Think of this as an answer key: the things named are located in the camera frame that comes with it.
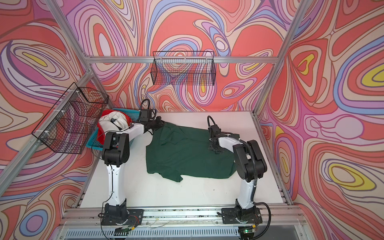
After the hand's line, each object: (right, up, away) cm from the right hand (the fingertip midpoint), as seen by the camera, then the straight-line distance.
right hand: (216, 150), depth 99 cm
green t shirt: (-28, -1, -4) cm, 28 cm away
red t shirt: (-75, +11, -5) cm, 76 cm away
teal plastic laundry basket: (-80, +6, -5) cm, 80 cm away
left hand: (-35, +21, +6) cm, 41 cm away
